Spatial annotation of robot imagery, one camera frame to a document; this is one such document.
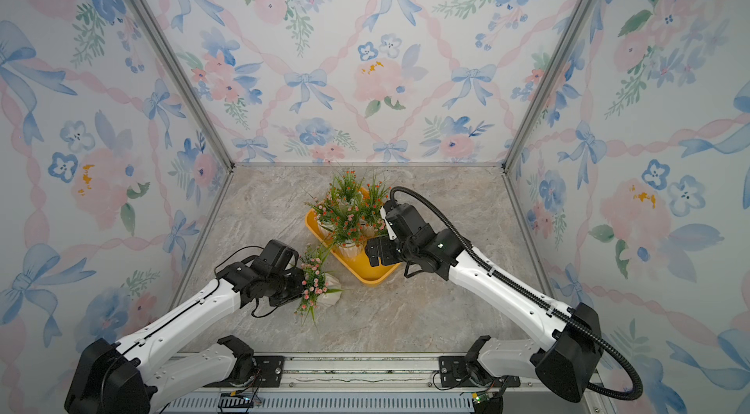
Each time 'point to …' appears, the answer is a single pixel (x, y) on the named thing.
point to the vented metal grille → (328, 404)
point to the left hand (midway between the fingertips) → (312, 287)
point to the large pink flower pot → (319, 289)
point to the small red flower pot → (346, 191)
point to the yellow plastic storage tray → (357, 263)
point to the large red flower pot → (372, 197)
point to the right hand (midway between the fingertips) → (371, 233)
